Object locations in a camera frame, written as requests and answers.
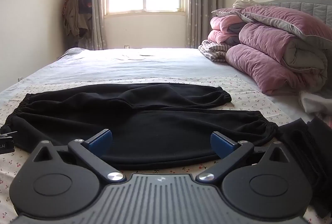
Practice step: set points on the bed with cherry-print sheet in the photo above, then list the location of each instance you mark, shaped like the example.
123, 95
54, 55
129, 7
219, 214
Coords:
249, 102

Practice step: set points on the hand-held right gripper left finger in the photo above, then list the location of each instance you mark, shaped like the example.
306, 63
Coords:
101, 140

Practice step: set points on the folded purple grey quilt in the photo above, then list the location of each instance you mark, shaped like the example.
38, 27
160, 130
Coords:
272, 58

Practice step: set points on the black pants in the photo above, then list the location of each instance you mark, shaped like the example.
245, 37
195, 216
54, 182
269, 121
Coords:
155, 122

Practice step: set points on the striped folded cloth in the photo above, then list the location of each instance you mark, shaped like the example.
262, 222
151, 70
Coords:
214, 50

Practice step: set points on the grey quilted headboard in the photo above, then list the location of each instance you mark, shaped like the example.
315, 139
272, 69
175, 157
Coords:
306, 4

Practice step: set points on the crumpled white cloth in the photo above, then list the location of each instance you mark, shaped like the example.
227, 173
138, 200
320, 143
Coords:
315, 106

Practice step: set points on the dark folded cloth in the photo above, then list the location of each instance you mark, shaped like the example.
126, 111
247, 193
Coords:
308, 151

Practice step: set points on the grey star print curtain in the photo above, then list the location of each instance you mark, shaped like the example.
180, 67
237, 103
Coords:
199, 0
96, 0

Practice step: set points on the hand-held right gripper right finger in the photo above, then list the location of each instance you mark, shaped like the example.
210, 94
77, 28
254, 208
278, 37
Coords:
220, 143

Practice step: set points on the olive hanging garment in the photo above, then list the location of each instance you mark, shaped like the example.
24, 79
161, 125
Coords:
74, 23

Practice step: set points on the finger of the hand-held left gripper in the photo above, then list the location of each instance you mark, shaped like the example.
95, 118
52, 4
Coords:
7, 135
5, 148

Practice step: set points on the pale blue bed sheet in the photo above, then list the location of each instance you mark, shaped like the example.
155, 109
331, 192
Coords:
155, 63

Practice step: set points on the folded pink quilt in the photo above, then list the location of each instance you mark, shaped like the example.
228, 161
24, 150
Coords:
223, 26

